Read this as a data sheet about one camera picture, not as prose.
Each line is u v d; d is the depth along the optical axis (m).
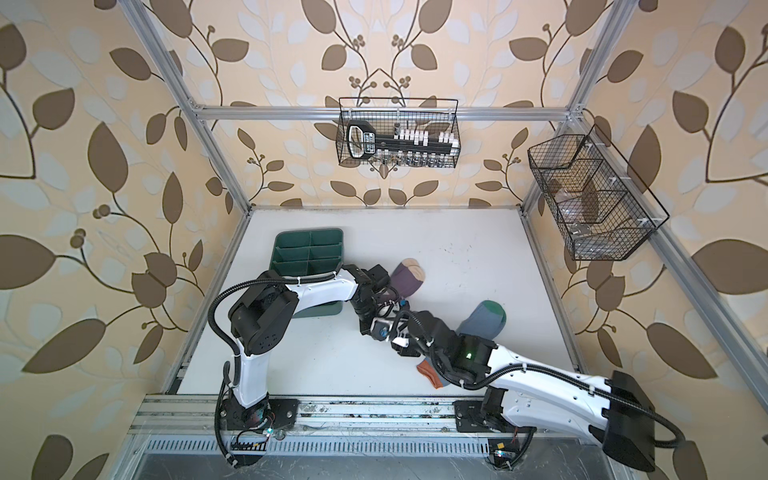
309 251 1.00
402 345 0.65
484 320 0.90
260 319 0.51
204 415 0.76
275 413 0.74
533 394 0.47
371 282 0.72
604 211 0.73
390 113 0.90
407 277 1.01
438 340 0.55
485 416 0.65
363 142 0.84
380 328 0.62
